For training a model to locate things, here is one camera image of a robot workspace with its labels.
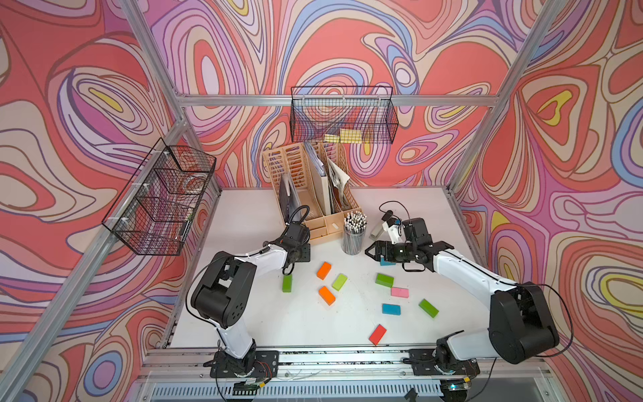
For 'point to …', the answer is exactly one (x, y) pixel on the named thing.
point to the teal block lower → (391, 309)
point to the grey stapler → (378, 233)
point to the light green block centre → (339, 282)
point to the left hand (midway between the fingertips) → (304, 252)
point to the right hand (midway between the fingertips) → (376, 258)
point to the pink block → (399, 292)
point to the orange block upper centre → (323, 270)
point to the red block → (378, 334)
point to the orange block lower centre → (326, 296)
